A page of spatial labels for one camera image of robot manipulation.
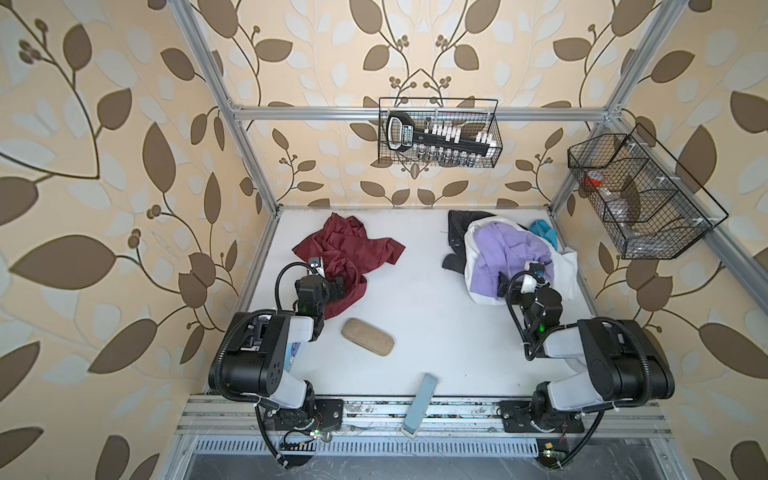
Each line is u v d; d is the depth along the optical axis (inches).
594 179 34.7
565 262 37.7
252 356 17.9
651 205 28.7
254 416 29.1
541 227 43.8
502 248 35.0
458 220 44.9
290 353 32.3
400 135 34.1
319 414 29.0
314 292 28.5
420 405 30.2
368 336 33.4
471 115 35.9
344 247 40.0
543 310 27.1
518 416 29.0
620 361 17.7
